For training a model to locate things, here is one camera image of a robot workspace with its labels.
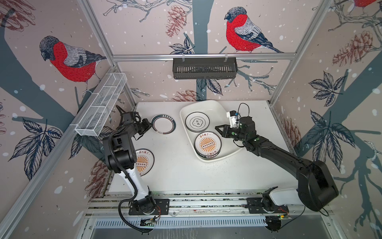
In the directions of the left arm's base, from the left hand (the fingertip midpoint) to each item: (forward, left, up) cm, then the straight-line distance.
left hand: (151, 123), depth 98 cm
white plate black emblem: (+6, -31, -7) cm, 32 cm away
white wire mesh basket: (-4, +22, +21) cm, 31 cm away
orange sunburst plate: (-13, -38, -7) cm, 40 cm away
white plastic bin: (+12, -47, -8) cm, 49 cm away
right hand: (-13, -41, +11) cm, 44 cm away
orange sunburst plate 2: (-23, +2, -9) cm, 25 cm away
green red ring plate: (+4, -6, -7) cm, 10 cm away
